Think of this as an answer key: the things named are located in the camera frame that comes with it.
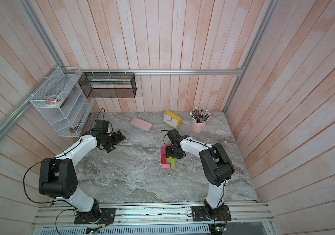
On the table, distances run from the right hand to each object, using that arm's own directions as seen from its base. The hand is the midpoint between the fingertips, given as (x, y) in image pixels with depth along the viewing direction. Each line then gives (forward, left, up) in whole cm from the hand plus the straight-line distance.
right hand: (170, 154), depth 96 cm
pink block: (-8, +3, -1) cm, 8 cm away
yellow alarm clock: (+26, -1, +6) cm, 27 cm away
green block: (-7, -2, +1) cm, 7 cm away
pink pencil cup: (+20, -19, +4) cm, 28 cm away
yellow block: (-6, 0, +7) cm, 10 cm away
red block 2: (-4, +4, 0) cm, 6 cm away
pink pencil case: (+24, +23, +3) cm, 33 cm away
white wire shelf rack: (+6, +57, +28) cm, 64 cm away
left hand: (+3, +31, +10) cm, 33 cm away
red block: (+8, +2, -1) cm, 8 cm away
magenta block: (+3, +5, -1) cm, 6 cm away
